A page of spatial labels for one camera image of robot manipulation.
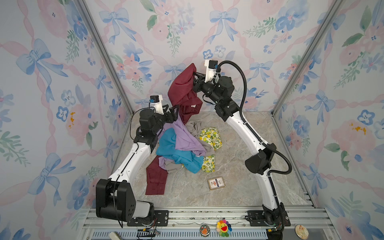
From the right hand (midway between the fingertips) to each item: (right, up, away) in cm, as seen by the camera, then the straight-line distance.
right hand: (189, 70), depth 68 cm
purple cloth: (-3, -33, +20) cm, 39 cm away
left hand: (-8, -14, +7) cm, 18 cm away
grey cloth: (+3, -26, +31) cm, 40 cm away
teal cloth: (-15, -39, +25) cm, 49 cm away
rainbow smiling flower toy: (+16, -73, +2) cm, 75 cm away
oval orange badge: (+7, -74, +2) cm, 75 cm away
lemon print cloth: (+14, -31, +30) cm, 45 cm away
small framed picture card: (+15, -57, +16) cm, 61 cm away
